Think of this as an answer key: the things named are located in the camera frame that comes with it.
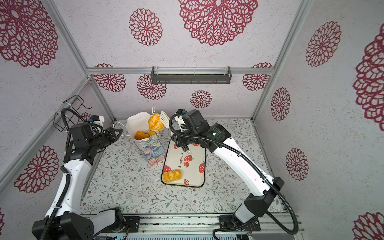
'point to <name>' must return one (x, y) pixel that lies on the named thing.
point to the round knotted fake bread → (155, 123)
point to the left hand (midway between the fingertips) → (122, 132)
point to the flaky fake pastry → (172, 175)
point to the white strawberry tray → (192, 164)
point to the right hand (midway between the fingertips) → (173, 134)
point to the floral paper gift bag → (151, 146)
